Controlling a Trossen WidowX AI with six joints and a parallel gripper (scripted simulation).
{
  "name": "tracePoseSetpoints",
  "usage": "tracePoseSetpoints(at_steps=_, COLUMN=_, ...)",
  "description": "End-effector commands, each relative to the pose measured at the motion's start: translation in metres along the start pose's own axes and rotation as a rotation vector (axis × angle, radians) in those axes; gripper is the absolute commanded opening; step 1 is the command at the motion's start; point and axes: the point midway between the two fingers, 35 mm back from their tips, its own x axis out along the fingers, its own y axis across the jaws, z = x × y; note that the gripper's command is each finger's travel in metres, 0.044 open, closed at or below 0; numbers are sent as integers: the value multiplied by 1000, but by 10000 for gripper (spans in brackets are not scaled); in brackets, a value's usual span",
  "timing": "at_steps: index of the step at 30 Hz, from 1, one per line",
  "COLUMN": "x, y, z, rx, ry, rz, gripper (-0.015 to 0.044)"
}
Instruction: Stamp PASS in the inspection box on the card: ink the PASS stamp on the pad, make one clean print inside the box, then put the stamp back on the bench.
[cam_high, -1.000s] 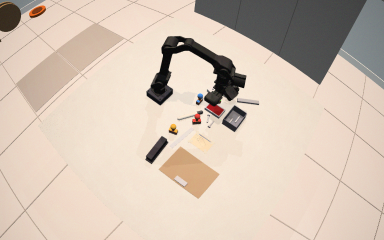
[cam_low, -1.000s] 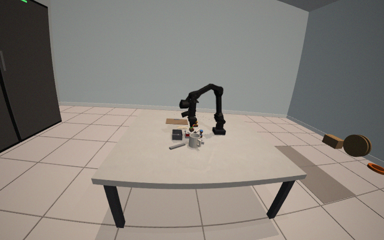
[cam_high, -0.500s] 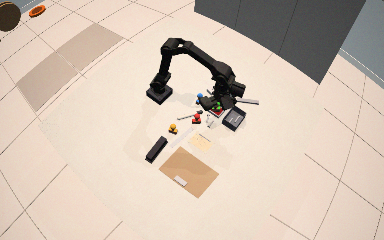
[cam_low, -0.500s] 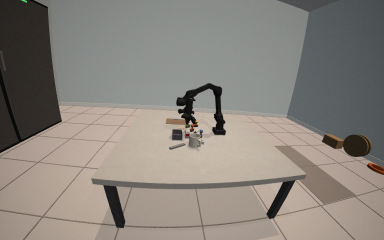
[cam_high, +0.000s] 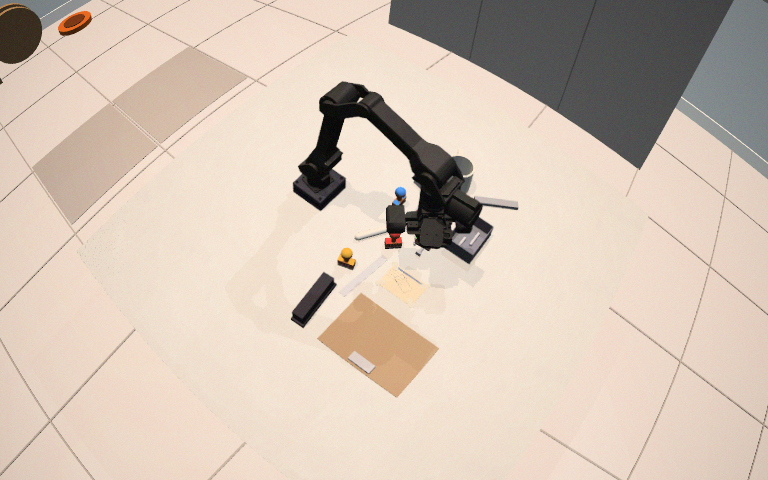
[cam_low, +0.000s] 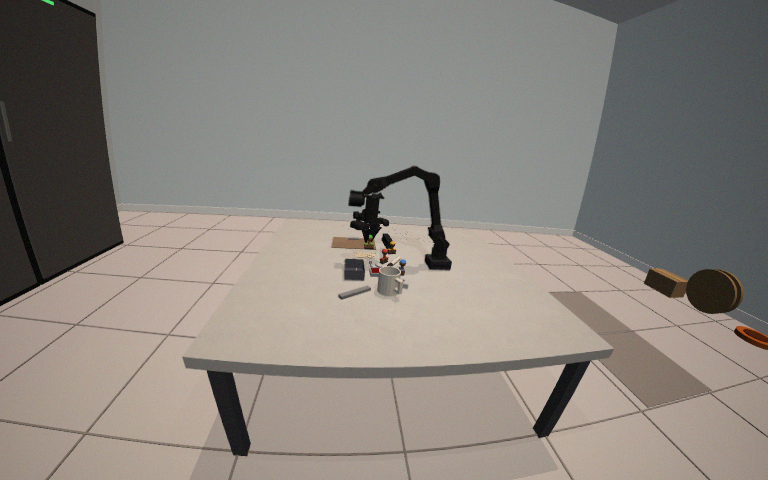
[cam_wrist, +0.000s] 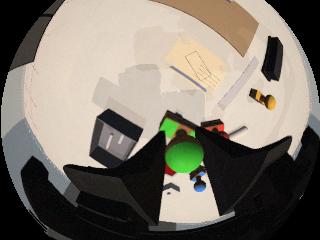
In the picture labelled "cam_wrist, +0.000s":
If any red ink pad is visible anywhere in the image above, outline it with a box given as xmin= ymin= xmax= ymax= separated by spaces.
xmin=164 ymin=163 xmax=179 ymax=177

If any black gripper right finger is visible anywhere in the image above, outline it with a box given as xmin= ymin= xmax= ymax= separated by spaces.
xmin=195 ymin=127 xmax=292 ymax=216

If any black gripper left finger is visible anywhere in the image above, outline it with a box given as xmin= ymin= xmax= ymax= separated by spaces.
xmin=63 ymin=129 xmax=165 ymax=227

